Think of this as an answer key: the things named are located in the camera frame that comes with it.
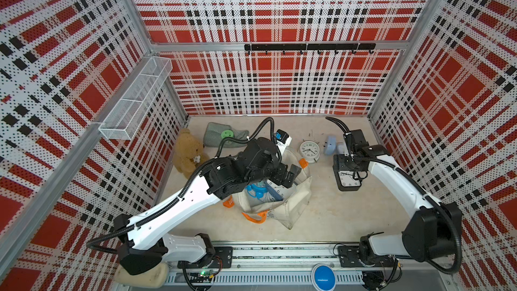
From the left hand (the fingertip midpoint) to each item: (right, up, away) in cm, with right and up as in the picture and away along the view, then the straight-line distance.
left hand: (289, 164), depth 64 cm
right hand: (+27, -3, +20) cm, 34 cm away
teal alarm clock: (-13, -16, +25) cm, 33 cm away
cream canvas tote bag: (0, -19, +9) cm, 21 cm away
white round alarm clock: (+15, +2, +37) cm, 40 cm away
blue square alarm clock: (-5, -14, +18) cm, 24 cm away
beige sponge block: (-45, -39, +2) cm, 59 cm away
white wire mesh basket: (-71, +19, +27) cm, 78 cm away
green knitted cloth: (-39, +9, +47) cm, 62 cm away
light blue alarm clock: (+24, +4, +34) cm, 42 cm away
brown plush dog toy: (-41, +2, +20) cm, 46 cm away
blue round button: (+12, -40, +5) cm, 42 cm away
